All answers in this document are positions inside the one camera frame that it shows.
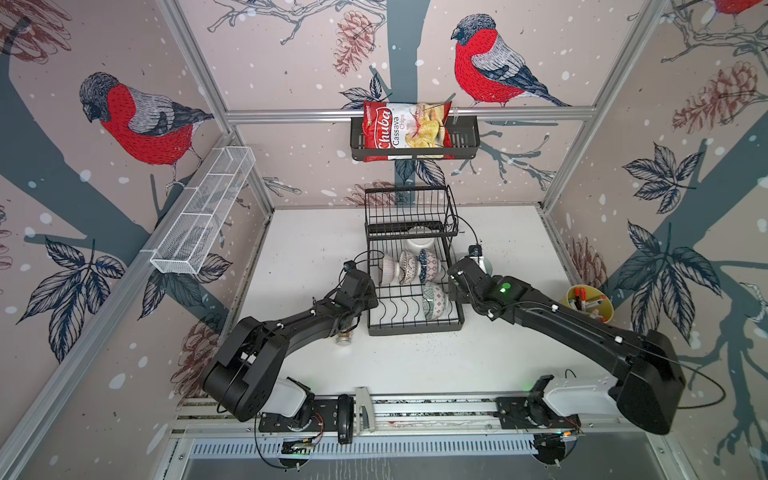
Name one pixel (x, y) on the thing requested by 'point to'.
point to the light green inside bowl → (485, 264)
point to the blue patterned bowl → (428, 262)
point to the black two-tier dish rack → (389, 213)
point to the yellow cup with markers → (590, 300)
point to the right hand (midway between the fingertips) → (466, 287)
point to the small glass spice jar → (344, 338)
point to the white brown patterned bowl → (408, 267)
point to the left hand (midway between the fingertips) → (374, 293)
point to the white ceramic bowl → (415, 245)
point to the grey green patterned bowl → (434, 300)
